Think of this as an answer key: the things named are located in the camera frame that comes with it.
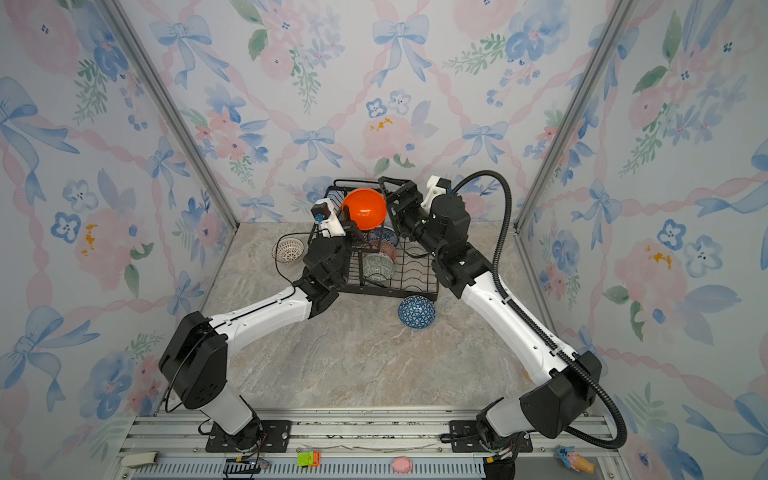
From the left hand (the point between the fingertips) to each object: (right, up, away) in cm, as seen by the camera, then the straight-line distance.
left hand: (348, 205), depth 74 cm
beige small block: (-49, -60, -4) cm, 78 cm away
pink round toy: (+13, -61, -5) cm, 62 cm away
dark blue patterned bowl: (+19, -31, +21) cm, 42 cm away
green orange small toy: (-9, -60, -5) cm, 60 cm away
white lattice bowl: (-27, -11, +36) cm, 46 cm away
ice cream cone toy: (+53, -59, -5) cm, 80 cm away
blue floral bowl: (+8, -4, +39) cm, 40 cm away
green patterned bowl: (+6, -17, +30) cm, 34 cm away
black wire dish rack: (+20, -18, +31) cm, 41 cm away
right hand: (+8, +2, -10) cm, 13 cm away
